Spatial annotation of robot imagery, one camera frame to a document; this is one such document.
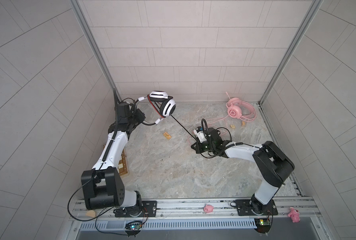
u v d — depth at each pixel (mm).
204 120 734
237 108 1039
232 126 1020
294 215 676
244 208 709
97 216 689
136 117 725
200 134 811
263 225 681
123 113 552
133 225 644
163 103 696
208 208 695
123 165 825
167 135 963
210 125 1037
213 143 707
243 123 1020
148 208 711
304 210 717
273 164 463
